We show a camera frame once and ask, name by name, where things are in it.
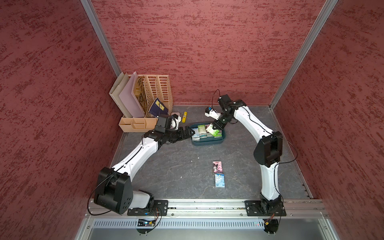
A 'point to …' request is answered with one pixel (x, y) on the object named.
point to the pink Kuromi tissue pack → (217, 166)
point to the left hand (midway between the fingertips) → (188, 137)
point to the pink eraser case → (177, 113)
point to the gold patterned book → (140, 94)
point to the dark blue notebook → (158, 108)
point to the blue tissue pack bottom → (219, 180)
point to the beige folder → (115, 91)
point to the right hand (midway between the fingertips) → (216, 127)
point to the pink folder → (129, 102)
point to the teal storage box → (207, 141)
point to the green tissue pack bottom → (210, 129)
